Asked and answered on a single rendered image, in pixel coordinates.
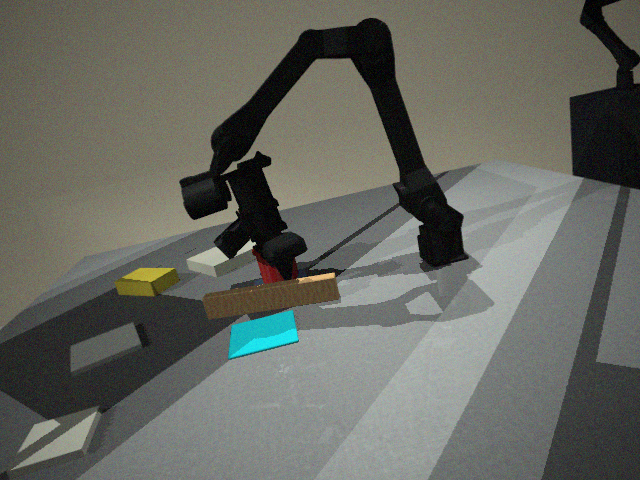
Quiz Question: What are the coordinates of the yellow rectangular block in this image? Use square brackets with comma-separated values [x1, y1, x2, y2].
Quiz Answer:
[114, 268, 179, 296]

